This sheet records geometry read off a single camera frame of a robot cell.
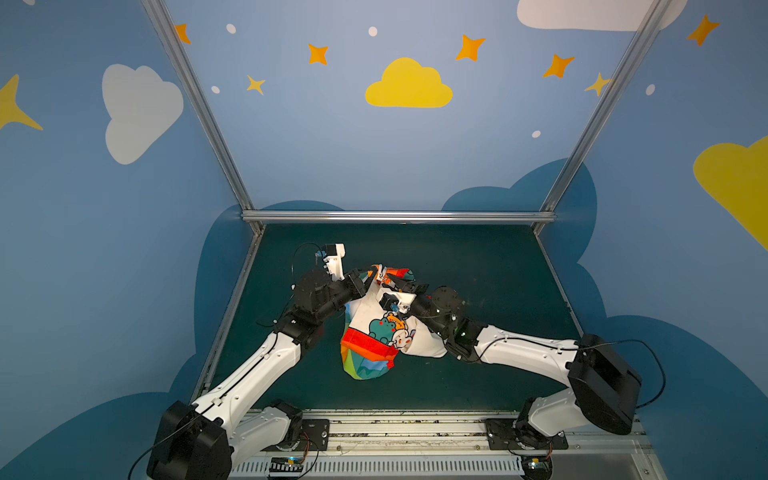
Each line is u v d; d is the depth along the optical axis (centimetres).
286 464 73
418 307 68
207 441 38
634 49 75
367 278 74
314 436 74
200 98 83
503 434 75
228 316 100
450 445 73
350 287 66
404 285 69
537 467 73
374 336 82
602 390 43
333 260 69
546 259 118
